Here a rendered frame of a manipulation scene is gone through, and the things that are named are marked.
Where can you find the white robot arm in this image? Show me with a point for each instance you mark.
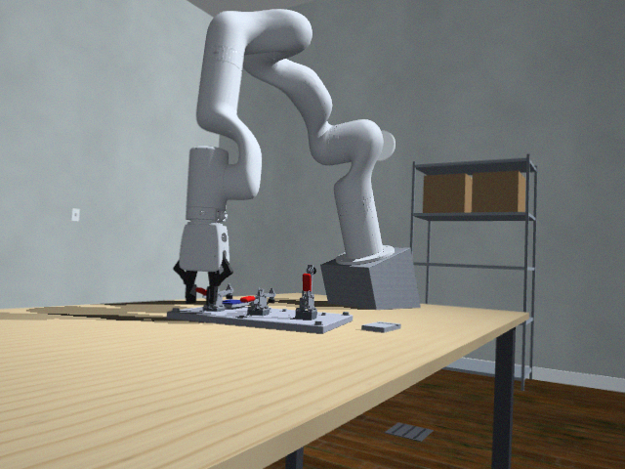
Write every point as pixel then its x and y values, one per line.
pixel 260 42

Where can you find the blue rectangular block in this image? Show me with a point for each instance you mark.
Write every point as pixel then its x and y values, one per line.
pixel 233 303

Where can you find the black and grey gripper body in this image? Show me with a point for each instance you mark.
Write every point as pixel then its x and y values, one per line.
pixel 202 247

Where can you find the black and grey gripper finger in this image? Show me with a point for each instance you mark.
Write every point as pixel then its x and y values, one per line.
pixel 189 279
pixel 215 280

